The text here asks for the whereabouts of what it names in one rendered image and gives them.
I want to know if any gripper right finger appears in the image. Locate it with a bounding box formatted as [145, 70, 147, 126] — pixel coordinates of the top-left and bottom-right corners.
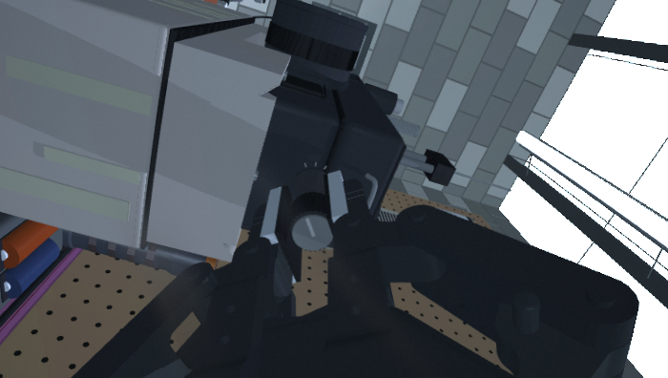
[326, 170, 448, 314]

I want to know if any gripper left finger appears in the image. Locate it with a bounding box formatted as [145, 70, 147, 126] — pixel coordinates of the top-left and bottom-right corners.
[205, 186, 302, 335]

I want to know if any grey curved lever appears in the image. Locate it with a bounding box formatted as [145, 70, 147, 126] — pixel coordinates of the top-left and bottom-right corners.
[364, 174, 379, 211]

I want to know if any small black grey-faced knob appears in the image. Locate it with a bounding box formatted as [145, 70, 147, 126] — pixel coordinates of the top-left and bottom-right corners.
[289, 192, 335, 252]

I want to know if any black crank with steel shaft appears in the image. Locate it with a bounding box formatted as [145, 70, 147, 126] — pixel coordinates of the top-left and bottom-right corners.
[400, 148, 457, 187]

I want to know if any large black ribbed knob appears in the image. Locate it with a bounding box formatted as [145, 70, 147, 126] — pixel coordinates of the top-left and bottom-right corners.
[264, 0, 369, 73]

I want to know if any large grey cabinet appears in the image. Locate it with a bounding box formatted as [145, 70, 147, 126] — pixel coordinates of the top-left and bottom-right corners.
[0, 0, 292, 263]

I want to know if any blue cylinder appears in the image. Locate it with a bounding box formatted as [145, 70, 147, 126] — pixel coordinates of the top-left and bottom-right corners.
[0, 238, 62, 301]

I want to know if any orange cylinder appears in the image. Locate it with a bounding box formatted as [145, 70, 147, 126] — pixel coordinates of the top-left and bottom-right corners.
[0, 220, 59, 270]

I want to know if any purple-edged tray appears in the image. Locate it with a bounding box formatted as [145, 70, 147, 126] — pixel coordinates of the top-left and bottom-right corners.
[0, 247, 85, 347]

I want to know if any white and dark handrail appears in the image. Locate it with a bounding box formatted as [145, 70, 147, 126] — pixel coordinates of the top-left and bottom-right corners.
[502, 130, 668, 310]

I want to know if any bright window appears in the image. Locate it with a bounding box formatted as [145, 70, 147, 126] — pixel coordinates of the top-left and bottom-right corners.
[498, 0, 668, 378]

